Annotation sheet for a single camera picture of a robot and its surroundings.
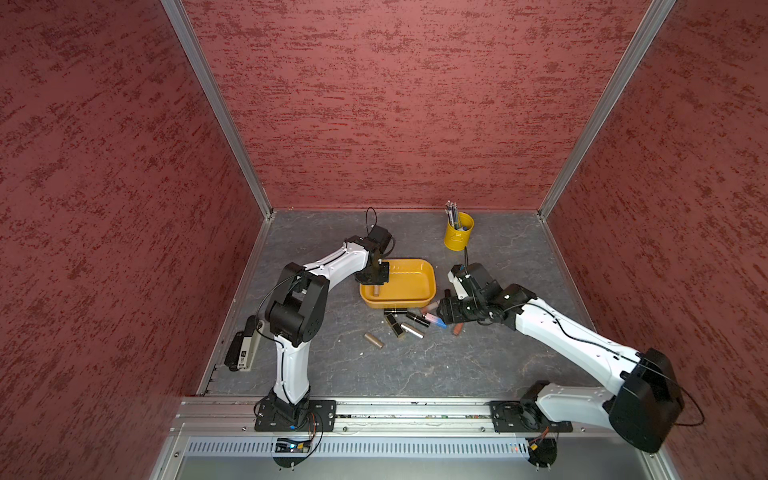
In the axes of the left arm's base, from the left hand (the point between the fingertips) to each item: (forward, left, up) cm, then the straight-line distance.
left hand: (377, 284), depth 95 cm
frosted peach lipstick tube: (-2, 0, -1) cm, 2 cm away
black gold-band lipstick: (-8, -6, -3) cm, 10 cm away
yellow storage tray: (+3, -12, -4) cm, 13 cm away
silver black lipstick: (-14, -12, -2) cm, 19 cm away
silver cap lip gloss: (-13, -25, -3) cm, 29 cm away
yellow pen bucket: (+17, -28, +3) cm, 33 cm away
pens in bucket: (+22, -25, +12) cm, 36 cm away
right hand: (-14, -21, +6) cm, 26 cm away
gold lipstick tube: (-17, 0, -3) cm, 17 cm away
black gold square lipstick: (-13, -6, -2) cm, 14 cm away
